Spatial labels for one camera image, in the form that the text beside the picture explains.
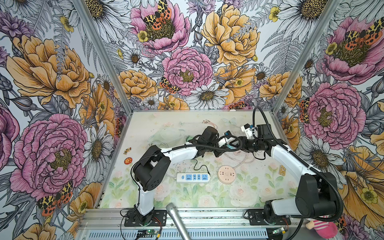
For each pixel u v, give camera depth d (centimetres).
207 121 115
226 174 86
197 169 89
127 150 99
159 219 73
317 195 43
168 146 55
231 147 83
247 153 81
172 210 73
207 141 70
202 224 73
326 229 67
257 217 74
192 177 85
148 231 71
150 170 49
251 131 80
